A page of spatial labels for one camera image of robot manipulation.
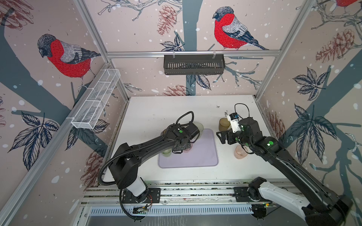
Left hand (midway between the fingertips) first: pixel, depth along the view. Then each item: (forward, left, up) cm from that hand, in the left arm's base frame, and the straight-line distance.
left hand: (184, 146), depth 81 cm
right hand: (+3, -21, +11) cm, 24 cm away
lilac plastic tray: (0, -13, -13) cm, 18 cm away
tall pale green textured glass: (+14, -10, 0) cm, 17 cm away
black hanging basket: (+58, -8, +18) cm, 61 cm away
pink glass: (0, -2, -6) cm, 7 cm away
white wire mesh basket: (+9, +50, +20) cm, 55 cm away
